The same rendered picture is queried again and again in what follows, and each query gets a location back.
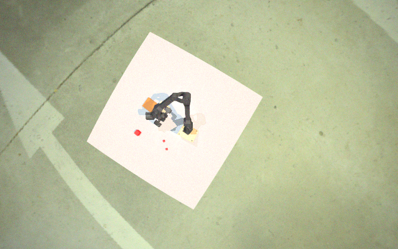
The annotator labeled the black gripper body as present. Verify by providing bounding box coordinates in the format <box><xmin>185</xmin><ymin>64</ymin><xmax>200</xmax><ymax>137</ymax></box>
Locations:
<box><xmin>154</xmin><ymin>106</ymin><xmax>172</xmax><ymax>127</ymax></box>

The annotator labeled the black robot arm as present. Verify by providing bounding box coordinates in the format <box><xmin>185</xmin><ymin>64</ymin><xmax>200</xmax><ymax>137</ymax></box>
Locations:
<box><xmin>145</xmin><ymin>92</ymin><xmax>193</xmax><ymax>135</ymax></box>

